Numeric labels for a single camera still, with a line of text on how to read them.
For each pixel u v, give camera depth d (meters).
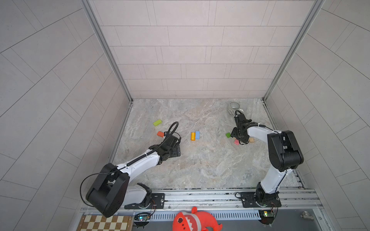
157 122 1.02
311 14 0.74
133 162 0.48
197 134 0.96
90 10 0.73
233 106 1.03
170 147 0.67
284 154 0.48
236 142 0.89
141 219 0.65
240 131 0.70
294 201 0.71
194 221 0.60
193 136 0.94
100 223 0.63
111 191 0.40
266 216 0.68
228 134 0.96
